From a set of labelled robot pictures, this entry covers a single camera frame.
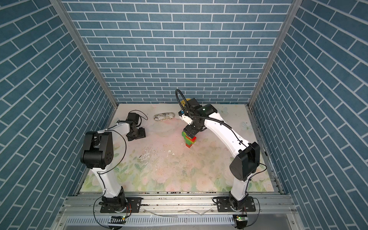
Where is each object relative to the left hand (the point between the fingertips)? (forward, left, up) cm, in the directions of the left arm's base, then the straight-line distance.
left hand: (143, 135), depth 100 cm
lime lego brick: (-8, -30, +12) cm, 33 cm away
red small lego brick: (-8, -33, 0) cm, 34 cm away
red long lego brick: (-10, -35, +11) cm, 38 cm away
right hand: (-8, -35, +19) cm, 41 cm away
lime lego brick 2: (-10, -33, +8) cm, 35 cm away
